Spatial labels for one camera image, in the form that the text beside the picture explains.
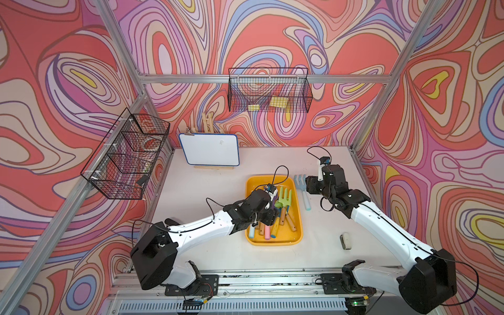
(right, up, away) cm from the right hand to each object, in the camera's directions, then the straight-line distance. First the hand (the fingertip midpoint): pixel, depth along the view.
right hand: (312, 184), depth 83 cm
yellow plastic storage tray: (-11, -23, +3) cm, 26 cm away
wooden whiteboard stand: (-55, +7, +25) cm, 61 cm away
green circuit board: (-48, -44, -11) cm, 66 cm away
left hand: (-16, -11, -2) cm, 20 cm away
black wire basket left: (-77, +8, -8) cm, 77 cm away
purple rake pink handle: (-19, -21, +2) cm, 29 cm away
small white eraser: (+14, -24, -1) cm, 28 cm away
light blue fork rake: (-26, -21, +2) cm, 34 cm away
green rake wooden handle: (-11, -10, +9) cm, 17 cm away
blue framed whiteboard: (-47, +16, +16) cm, 53 cm away
